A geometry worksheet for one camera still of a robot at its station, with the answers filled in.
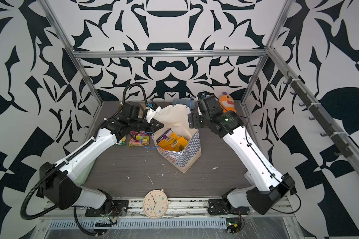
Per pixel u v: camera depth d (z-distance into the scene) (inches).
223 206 26.4
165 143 35.3
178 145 33.6
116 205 29.8
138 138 38.0
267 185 15.1
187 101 45.8
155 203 29.1
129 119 23.3
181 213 29.1
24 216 14.2
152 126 26.0
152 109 26.1
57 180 15.7
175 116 33.5
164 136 38.4
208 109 19.5
